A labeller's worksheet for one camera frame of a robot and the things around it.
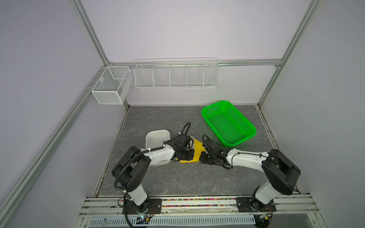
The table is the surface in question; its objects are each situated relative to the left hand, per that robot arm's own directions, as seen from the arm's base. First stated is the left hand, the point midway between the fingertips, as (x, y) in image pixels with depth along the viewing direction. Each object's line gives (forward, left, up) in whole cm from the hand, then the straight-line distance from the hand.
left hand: (193, 158), depth 88 cm
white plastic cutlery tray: (-8, +16, +32) cm, 37 cm away
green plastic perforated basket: (+25, -30, -3) cm, 39 cm away
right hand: (-1, -4, -1) cm, 4 cm away
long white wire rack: (+50, +7, +29) cm, 59 cm away
